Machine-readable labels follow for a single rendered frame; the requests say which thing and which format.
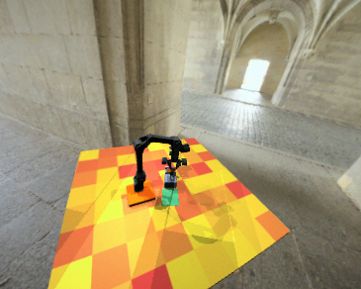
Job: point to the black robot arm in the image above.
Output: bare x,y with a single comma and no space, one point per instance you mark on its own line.
175,146

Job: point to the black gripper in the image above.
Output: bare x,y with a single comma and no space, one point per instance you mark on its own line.
174,159

